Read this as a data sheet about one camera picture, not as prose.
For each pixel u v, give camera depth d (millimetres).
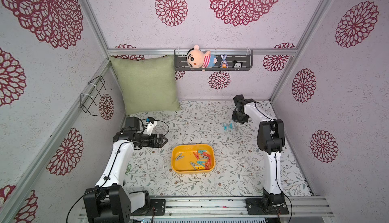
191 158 907
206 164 879
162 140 730
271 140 604
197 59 827
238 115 884
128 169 857
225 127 1050
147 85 966
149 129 730
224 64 898
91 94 762
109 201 394
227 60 919
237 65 920
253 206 733
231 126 1060
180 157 898
